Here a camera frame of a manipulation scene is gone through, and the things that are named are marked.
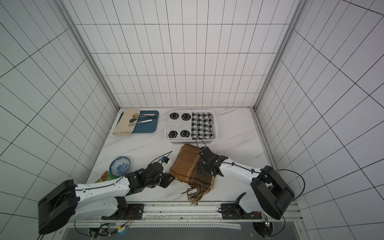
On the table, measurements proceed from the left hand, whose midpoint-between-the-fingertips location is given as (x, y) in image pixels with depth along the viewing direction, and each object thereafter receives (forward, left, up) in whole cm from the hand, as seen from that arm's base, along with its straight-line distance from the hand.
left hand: (169, 179), depth 82 cm
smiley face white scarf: (+32, -9, +10) cm, 34 cm away
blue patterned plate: (+7, +31, 0) cm, 32 cm away
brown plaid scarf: (+5, -9, +3) cm, 11 cm away
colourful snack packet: (+1, +36, +1) cm, 36 cm away
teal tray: (+38, +21, -1) cm, 43 cm away
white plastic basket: (+22, -7, +5) cm, 24 cm away
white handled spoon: (+41, +32, -1) cm, 52 cm away
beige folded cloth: (+37, +39, -1) cm, 54 cm away
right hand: (+7, -17, -1) cm, 19 cm away
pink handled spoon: (+49, +31, 0) cm, 58 cm away
